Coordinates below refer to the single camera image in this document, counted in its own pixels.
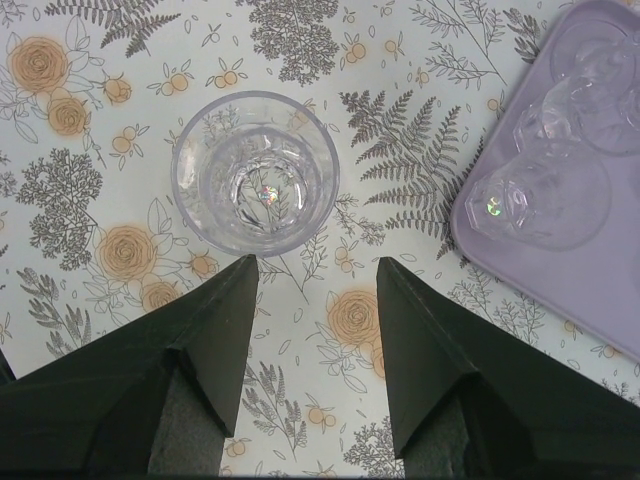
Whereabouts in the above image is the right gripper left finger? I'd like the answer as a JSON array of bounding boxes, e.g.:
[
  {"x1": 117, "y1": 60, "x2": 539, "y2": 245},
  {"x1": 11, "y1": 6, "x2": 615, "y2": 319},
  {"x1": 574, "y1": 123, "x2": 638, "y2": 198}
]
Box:
[{"x1": 1, "y1": 255, "x2": 259, "y2": 479}]

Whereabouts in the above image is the faceted tumbler back left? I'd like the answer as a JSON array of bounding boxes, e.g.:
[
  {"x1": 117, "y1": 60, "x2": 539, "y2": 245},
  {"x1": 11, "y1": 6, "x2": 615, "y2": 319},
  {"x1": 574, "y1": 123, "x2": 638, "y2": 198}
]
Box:
[{"x1": 171, "y1": 90, "x2": 340, "y2": 257}]

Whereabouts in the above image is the champagne flute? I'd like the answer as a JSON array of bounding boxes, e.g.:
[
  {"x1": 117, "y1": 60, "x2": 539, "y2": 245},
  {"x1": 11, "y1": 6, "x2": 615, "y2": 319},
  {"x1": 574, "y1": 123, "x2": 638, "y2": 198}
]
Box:
[{"x1": 550, "y1": 11, "x2": 639, "y2": 83}]

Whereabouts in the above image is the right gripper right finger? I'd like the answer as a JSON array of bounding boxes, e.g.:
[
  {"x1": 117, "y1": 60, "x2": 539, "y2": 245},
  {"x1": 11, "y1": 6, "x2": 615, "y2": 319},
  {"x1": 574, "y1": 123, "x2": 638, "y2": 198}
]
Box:
[{"x1": 377, "y1": 257, "x2": 639, "y2": 479}]

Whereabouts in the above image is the small glass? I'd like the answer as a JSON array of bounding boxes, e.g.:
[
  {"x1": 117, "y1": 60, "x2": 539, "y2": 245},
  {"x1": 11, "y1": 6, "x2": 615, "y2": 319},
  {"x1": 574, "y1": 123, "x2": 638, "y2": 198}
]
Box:
[{"x1": 513, "y1": 77, "x2": 639, "y2": 157}]

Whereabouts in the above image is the faceted glass edge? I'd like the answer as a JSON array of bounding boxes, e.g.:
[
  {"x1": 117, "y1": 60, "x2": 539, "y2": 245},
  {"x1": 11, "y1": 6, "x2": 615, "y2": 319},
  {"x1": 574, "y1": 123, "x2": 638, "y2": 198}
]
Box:
[{"x1": 464, "y1": 143, "x2": 612, "y2": 251}]

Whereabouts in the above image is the lavender plastic tray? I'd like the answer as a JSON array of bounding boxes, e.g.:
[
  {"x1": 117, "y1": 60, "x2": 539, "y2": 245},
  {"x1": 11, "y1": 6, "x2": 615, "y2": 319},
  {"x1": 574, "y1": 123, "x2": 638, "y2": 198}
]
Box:
[{"x1": 451, "y1": 1, "x2": 639, "y2": 357}]

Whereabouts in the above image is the floral table mat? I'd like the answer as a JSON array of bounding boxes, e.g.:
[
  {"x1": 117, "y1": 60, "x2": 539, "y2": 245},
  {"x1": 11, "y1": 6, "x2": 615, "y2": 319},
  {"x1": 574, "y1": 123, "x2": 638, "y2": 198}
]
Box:
[{"x1": 1, "y1": 1, "x2": 639, "y2": 478}]

